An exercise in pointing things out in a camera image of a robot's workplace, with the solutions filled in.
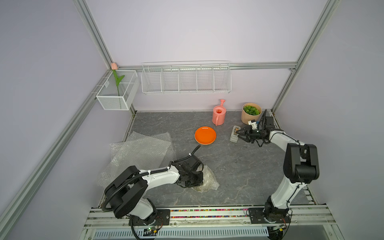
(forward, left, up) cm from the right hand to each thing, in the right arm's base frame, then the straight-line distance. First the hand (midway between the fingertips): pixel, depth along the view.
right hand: (236, 133), depth 93 cm
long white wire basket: (+41, +32, +14) cm, 54 cm away
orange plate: (+4, +19, -9) cm, 22 cm away
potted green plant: (+18, -13, +1) cm, 22 cm away
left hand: (-29, +21, -9) cm, 37 cm away
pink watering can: (+17, +9, -1) cm, 19 cm away
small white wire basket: (+18, +71, +20) cm, 76 cm away
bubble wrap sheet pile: (-7, +58, -10) cm, 60 cm away
